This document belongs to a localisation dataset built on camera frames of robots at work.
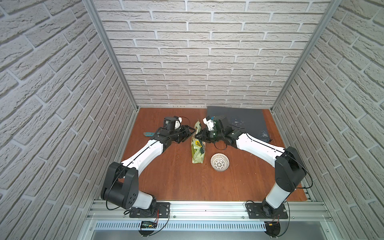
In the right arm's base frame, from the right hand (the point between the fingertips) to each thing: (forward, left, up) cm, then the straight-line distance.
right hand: (191, 140), depth 80 cm
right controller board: (-40, -37, -18) cm, 58 cm away
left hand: (+7, -2, +2) cm, 8 cm away
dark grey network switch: (+24, -43, -15) cm, 52 cm away
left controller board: (-36, +24, -20) cm, 48 cm away
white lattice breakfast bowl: (-6, -17, -17) cm, 25 cm away
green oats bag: (-4, -4, -1) cm, 5 cm away
